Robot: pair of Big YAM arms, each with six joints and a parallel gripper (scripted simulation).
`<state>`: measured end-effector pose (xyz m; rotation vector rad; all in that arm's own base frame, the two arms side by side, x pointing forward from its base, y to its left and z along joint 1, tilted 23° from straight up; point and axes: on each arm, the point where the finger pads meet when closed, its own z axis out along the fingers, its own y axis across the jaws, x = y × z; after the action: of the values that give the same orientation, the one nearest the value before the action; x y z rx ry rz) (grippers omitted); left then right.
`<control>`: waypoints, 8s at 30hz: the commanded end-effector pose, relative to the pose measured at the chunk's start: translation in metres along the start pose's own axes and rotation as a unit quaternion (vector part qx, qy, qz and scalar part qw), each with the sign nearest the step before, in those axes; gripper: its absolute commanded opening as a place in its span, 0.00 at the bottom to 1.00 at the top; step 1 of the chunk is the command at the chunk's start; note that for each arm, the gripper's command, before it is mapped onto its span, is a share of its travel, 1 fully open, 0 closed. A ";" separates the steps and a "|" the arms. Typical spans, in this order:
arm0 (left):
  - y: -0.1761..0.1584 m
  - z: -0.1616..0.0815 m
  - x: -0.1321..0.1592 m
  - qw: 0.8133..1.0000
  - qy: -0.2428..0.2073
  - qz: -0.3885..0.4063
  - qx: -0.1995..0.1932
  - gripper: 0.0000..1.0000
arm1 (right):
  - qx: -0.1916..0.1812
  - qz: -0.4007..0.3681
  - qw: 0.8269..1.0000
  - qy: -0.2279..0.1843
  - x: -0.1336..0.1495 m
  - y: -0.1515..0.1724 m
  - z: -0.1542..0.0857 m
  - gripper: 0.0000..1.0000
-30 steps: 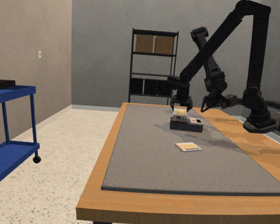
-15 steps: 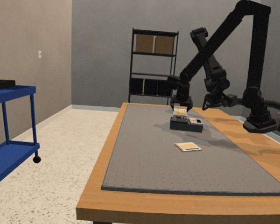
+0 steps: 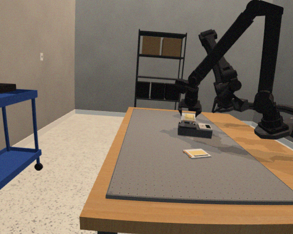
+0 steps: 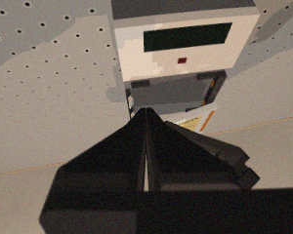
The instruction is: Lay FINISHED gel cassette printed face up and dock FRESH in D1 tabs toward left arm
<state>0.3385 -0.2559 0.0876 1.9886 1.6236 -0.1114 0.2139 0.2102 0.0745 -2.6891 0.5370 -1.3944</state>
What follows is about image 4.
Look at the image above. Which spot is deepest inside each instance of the large grey flat plate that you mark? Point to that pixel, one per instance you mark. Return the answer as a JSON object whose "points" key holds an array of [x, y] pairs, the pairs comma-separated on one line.
{"points": [[62, 90]]}

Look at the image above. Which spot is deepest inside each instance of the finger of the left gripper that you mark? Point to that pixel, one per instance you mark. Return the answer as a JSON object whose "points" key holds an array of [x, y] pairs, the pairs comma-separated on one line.
{"points": [[227, 152]]}

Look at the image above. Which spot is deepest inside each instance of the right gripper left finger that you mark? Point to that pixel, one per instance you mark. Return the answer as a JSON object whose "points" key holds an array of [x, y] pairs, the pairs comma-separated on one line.
{"points": [[113, 162]]}

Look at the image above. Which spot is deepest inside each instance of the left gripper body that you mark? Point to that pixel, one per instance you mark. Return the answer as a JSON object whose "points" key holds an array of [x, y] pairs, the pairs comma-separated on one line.
{"points": [[247, 177]]}

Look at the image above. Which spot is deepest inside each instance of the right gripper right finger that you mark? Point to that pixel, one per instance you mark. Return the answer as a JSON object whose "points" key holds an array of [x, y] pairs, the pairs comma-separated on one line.
{"points": [[181, 164]]}

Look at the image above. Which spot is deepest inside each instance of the white gel cassette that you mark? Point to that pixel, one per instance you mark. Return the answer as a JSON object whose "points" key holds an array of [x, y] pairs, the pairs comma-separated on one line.
{"points": [[195, 120]]}

